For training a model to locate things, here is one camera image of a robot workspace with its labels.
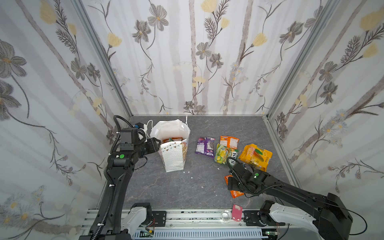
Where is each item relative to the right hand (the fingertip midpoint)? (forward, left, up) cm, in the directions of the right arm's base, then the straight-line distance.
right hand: (229, 183), depth 82 cm
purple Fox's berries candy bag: (+25, +13, -2) cm, 28 cm away
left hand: (+15, +41, +21) cm, 48 cm away
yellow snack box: (+17, -20, 0) cm, 26 cm away
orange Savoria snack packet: (+26, +39, +1) cm, 47 cm away
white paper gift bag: (+28, +34, +4) cm, 44 cm away
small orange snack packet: (+29, -4, -2) cm, 29 cm away
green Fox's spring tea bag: (+20, +2, -1) cm, 20 cm away
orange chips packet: (-5, -2, -2) cm, 6 cm away
